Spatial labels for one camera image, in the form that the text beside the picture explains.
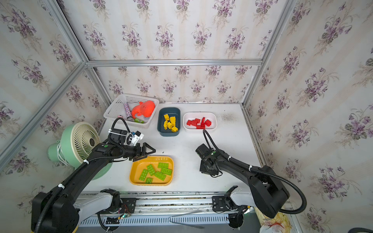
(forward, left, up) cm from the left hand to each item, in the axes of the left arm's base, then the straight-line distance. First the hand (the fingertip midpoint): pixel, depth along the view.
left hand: (151, 153), depth 77 cm
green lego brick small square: (-10, +2, -13) cm, 17 cm away
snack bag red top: (-30, -61, -9) cm, 69 cm away
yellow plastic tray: (-2, +11, -14) cm, 18 cm away
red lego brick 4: (+27, -30, -12) cm, 42 cm away
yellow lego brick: (+35, -5, -11) cm, 37 cm away
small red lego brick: (+31, -32, -13) cm, 46 cm away
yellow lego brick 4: (+24, -11, -11) cm, 29 cm away
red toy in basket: (+38, +11, -5) cm, 40 cm away
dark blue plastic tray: (+32, -7, -12) cm, 35 cm away
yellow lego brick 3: (+27, -7, -9) cm, 29 cm away
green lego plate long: (-7, -3, -13) cm, 15 cm away
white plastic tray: (+34, -37, -9) cm, 52 cm away
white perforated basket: (+42, +35, -9) cm, 56 cm away
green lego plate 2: (-4, +2, -13) cm, 14 cm away
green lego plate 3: (-1, -6, -13) cm, 15 cm away
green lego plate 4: (-4, -7, -13) cm, 16 cm away
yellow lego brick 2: (+33, -9, -12) cm, 36 cm away
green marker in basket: (+33, +18, -13) cm, 40 cm away
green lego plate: (-7, +6, -13) cm, 16 cm away
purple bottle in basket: (+42, +26, -10) cm, 51 cm away
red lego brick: (+32, -21, -13) cm, 40 cm away
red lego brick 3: (+30, -35, -12) cm, 48 cm away
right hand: (-4, -32, -13) cm, 35 cm away
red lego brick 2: (+32, -26, -13) cm, 43 cm away
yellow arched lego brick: (+28, -4, -11) cm, 31 cm away
